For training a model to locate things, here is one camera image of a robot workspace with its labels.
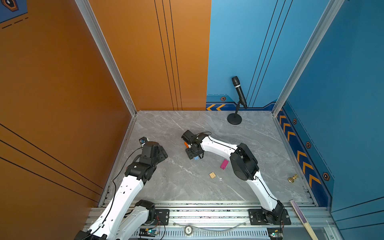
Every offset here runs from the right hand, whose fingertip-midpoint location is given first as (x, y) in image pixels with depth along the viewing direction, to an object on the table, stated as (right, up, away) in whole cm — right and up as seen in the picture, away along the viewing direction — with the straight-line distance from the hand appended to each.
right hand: (193, 153), depth 97 cm
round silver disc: (-1, -28, -32) cm, 42 cm away
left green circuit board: (-21, -33, -27) cm, 47 cm away
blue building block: (+2, -2, -6) cm, 7 cm away
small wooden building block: (+12, -11, -11) cm, 19 cm away
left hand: (-17, +5, -16) cm, 24 cm away
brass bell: (+57, -13, -13) cm, 59 cm away
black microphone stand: (+32, +23, +17) cm, 43 cm away
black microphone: (+33, +36, +2) cm, 49 cm away
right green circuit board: (+40, -34, -26) cm, 59 cm away
